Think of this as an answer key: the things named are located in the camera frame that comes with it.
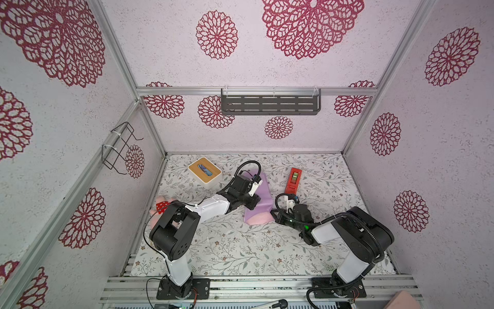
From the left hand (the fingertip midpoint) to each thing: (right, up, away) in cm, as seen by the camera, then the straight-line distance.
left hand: (257, 198), depth 92 cm
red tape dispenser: (+20, +8, +9) cm, 23 cm away
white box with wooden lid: (-28, +12, +11) cm, 32 cm away
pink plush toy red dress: (-47, -2, +2) cm, 47 cm away
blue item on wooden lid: (-26, +12, +13) cm, 32 cm away
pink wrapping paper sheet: (+2, -8, +1) cm, 8 cm away
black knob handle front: (+8, -35, -22) cm, 43 cm away
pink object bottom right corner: (+52, -34, -22) cm, 66 cm away
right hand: (+6, -5, -1) cm, 8 cm away
